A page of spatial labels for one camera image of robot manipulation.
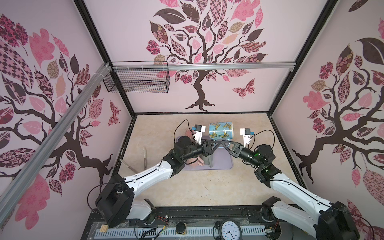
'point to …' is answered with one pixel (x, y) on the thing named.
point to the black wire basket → (139, 77)
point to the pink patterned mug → (194, 162)
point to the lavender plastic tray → (221, 160)
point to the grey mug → (209, 160)
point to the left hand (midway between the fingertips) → (219, 145)
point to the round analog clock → (230, 230)
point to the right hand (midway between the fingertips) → (221, 142)
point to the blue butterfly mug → (221, 131)
